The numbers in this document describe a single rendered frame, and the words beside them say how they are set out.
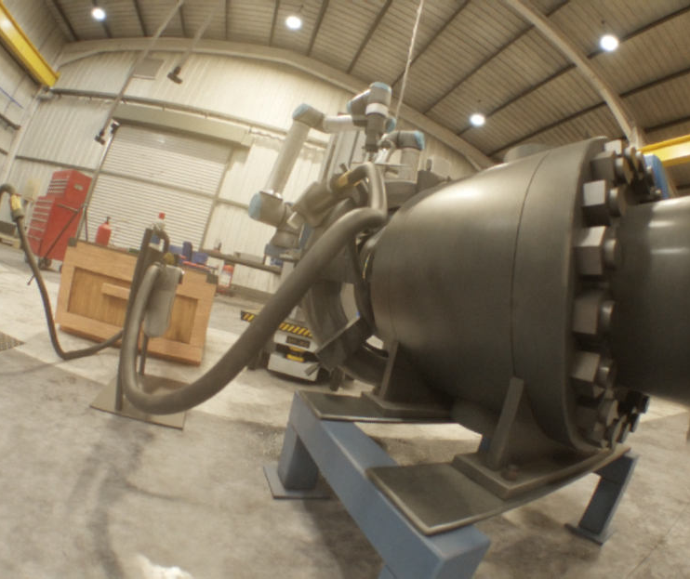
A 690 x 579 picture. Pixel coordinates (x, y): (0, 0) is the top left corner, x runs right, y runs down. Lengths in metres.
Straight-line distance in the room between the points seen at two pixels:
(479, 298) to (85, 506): 0.77
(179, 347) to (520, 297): 1.44
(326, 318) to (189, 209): 8.86
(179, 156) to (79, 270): 8.77
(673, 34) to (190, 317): 9.92
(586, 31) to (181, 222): 11.79
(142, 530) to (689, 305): 0.88
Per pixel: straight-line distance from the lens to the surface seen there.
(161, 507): 0.71
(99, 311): 1.69
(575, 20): 9.18
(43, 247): 4.31
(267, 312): 0.37
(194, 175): 9.96
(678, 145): 9.21
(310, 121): 1.91
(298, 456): 0.78
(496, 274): 0.47
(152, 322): 1.06
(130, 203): 10.29
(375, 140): 1.23
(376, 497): 0.45
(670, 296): 0.49
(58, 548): 0.63
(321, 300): 0.99
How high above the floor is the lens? 0.47
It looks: 3 degrees up
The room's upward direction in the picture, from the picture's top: 13 degrees clockwise
